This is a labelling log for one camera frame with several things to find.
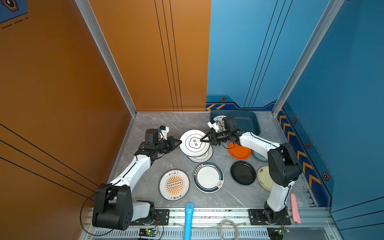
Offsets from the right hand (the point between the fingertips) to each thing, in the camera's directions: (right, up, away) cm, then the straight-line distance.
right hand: (201, 141), depth 84 cm
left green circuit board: (-25, -42, -13) cm, 51 cm away
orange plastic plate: (+24, -8, +11) cm, 28 cm away
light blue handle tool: (-7, -34, -11) cm, 37 cm away
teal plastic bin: (+34, +13, +27) cm, 46 cm away
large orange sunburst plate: (-15, -25, 0) cm, 29 cm away
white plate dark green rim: (+4, -21, +2) cm, 22 cm away
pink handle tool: (+47, -35, -9) cm, 59 cm away
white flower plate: (-5, -2, -1) cm, 6 cm away
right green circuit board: (+35, -42, -14) cm, 56 cm away
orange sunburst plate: (+10, +12, +1) cm, 16 cm away
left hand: (-11, +1, -1) cm, 11 cm away
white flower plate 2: (+2, -12, +10) cm, 16 cm away
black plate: (+25, -19, +3) cm, 31 cm away
